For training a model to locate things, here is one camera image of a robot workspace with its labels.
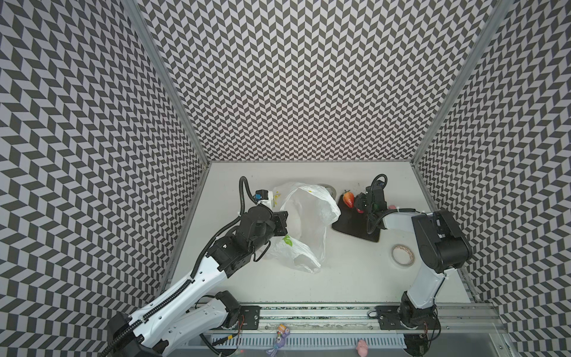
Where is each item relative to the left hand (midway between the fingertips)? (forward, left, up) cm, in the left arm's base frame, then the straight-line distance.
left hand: (288, 215), depth 72 cm
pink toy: (-34, -22, -21) cm, 46 cm away
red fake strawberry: (+14, -31, -22) cm, 40 cm away
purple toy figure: (-30, +2, -19) cm, 36 cm away
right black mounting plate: (-27, -33, -23) cm, 48 cm away
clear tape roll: (+25, -19, -21) cm, 38 cm away
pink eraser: (+17, -46, -22) cm, 54 cm away
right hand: (+19, -31, -21) cm, 42 cm away
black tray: (+9, -28, -23) cm, 37 cm away
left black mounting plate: (-26, +13, -21) cm, 36 cm away
